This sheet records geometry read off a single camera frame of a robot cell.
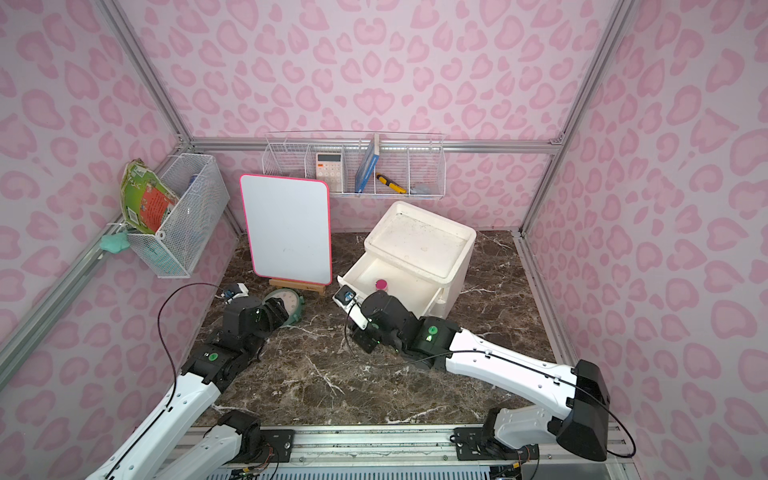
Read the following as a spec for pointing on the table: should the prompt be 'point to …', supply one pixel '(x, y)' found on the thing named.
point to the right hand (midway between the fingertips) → (351, 317)
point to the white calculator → (329, 168)
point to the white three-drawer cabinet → (419, 258)
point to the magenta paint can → (381, 285)
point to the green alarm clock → (293, 303)
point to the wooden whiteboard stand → (298, 285)
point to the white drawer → (368, 275)
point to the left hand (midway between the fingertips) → (274, 300)
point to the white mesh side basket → (174, 251)
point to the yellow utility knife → (395, 186)
